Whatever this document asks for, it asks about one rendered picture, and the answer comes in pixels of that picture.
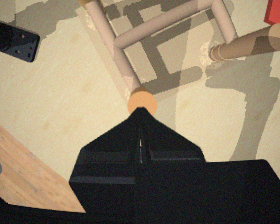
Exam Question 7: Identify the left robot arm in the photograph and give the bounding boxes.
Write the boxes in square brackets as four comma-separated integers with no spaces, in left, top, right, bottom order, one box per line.
[0,22,40,63]

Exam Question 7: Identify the red flat rectangular block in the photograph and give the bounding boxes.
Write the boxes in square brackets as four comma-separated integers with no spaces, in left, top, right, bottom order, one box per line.
[264,0,280,25]

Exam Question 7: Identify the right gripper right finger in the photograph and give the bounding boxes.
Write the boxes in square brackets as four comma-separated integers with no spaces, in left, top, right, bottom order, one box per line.
[141,107,206,163]

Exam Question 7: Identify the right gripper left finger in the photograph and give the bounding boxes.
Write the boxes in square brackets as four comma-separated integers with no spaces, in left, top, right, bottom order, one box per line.
[75,107,141,164]

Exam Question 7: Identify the wooden stool legs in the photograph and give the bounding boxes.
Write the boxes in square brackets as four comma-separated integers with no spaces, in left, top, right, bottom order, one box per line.
[78,0,280,116]

